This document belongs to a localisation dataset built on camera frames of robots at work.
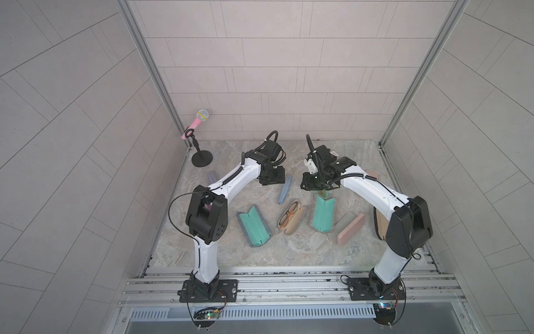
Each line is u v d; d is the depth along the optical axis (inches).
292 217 34.7
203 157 43.0
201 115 36.2
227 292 27.9
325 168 25.9
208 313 25.6
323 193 37.4
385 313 26.8
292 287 28.5
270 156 27.8
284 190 36.5
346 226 31.5
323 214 35.0
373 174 40.8
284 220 33.5
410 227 17.5
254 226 33.5
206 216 19.0
